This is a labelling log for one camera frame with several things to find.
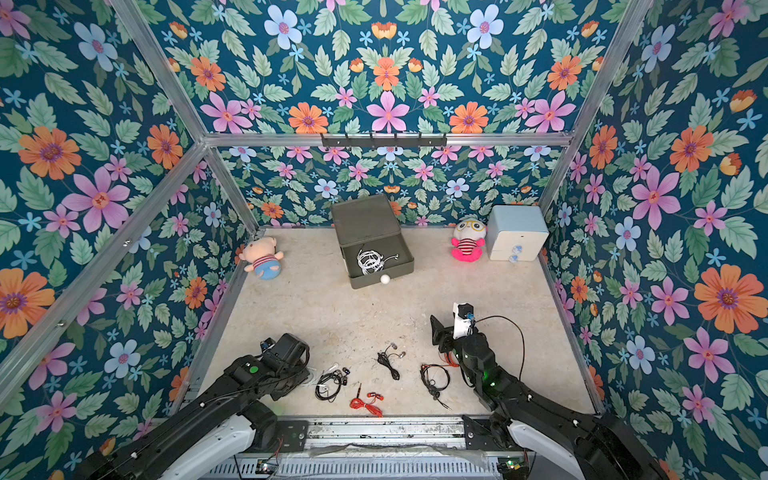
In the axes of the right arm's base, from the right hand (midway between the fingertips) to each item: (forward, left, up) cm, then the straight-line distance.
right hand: (443, 315), depth 82 cm
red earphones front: (-21, +23, -12) cm, 33 cm away
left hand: (-14, +36, -10) cm, 40 cm away
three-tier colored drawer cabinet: (+21, +22, +9) cm, 31 cm away
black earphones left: (-16, +31, -12) cm, 37 cm away
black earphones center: (-8, +17, -12) cm, 22 cm away
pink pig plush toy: (+21, +60, -4) cm, 64 cm away
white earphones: (+15, +22, +5) cm, 27 cm away
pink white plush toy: (+34, -11, -5) cm, 36 cm away
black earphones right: (-16, +3, -12) cm, 20 cm away
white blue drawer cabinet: (+32, -26, 0) cm, 41 cm away
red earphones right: (-8, -3, -12) cm, 14 cm away
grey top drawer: (+45, +27, -8) cm, 53 cm away
